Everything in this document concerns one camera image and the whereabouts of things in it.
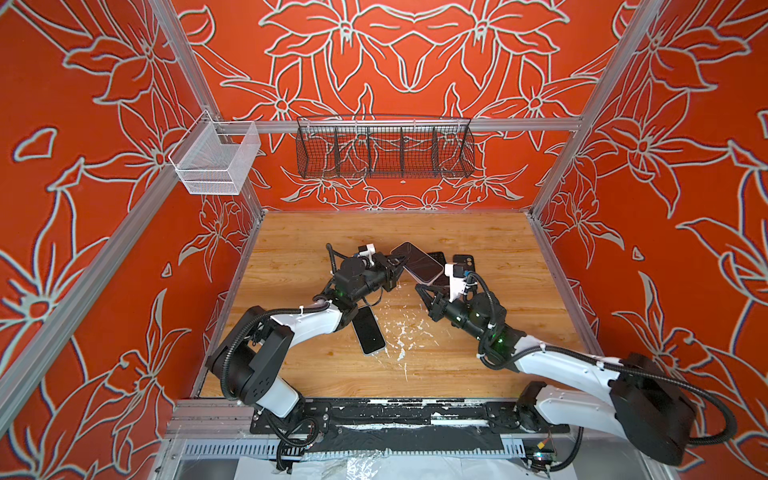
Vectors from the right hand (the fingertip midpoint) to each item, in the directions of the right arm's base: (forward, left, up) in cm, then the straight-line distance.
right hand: (414, 287), depth 75 cm
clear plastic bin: (+43, +62, +11) cm, 76 cm away
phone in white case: (-3, +13, -20) cm, 24 cm away
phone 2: (+22, -12, -18) cm, 31 cm away
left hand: (+7, 0, +4) cm, 9 cm away
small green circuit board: (-34, -28, -21) cm, 49 cm away
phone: (+6, -2, +2) cm, 6 cm away
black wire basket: (+48, +7, +11) cm, 50 cm away
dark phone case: (+22, -22, -20) cm, 37 cm away
